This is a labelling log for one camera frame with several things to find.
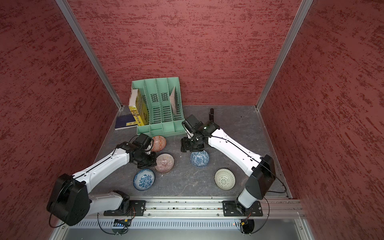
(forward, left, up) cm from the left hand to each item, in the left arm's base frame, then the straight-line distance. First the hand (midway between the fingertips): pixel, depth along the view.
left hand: (155, 167), depth 82 cm
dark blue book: (+38, +34, -6) cm, 51 cm away
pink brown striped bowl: (+4, -4, -4) cm, 7 cm away
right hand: (+3, -18, +12) cm, 22 cm away
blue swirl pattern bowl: (+7, -25, -5) cm, 27 cm away
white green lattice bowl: (-5, -40, -5) cm, 40 cm away
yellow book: (+27, +10, +20) cm, 35 cm away
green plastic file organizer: (+56, +4, 0) cm, 56 cm away
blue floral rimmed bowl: (-5, +7, -5) cm, 10 cm away
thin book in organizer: (+46, -6, +7) cm, 47 cm away
